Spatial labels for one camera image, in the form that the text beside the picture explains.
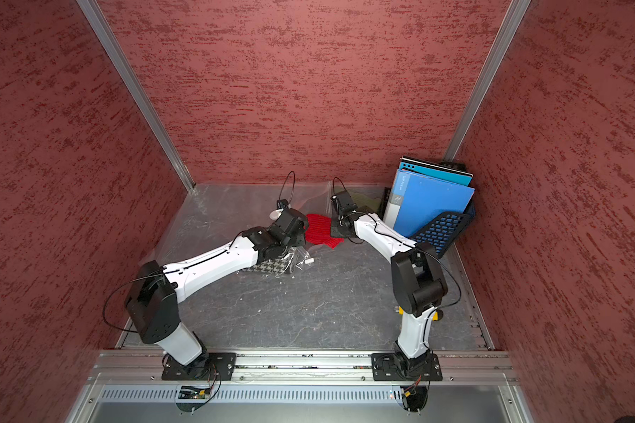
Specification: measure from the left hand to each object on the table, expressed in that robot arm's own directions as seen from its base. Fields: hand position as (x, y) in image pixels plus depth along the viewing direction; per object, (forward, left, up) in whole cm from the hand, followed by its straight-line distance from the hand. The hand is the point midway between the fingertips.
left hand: (296, 235), depth 85 cm
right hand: (+6, -15, -7) cm, 18 cm away
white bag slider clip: (-8, -5, -3) cm, 10 cm away
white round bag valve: (+19, +11, -12) cm, 25 cm away
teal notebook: (+17, -46, +14) cm, 51 cm away
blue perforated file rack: (+2, -49, -1) cm, 49 cm away
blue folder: (+10, -41, +6) cm, 42 cm away
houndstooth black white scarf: (-7, +8, -9) cm, 14 cm away
